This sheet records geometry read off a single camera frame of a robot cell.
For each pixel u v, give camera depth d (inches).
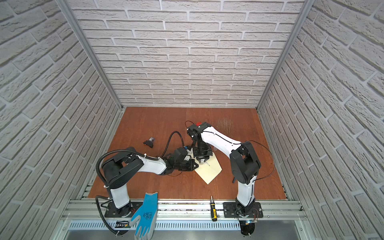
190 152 29.7
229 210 29.0
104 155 18.6
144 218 27.6
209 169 34.6
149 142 38.4
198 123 26.3
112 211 28.5
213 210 28.4
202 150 28.1
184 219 28.7
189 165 31.2
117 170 19.0
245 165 18.9
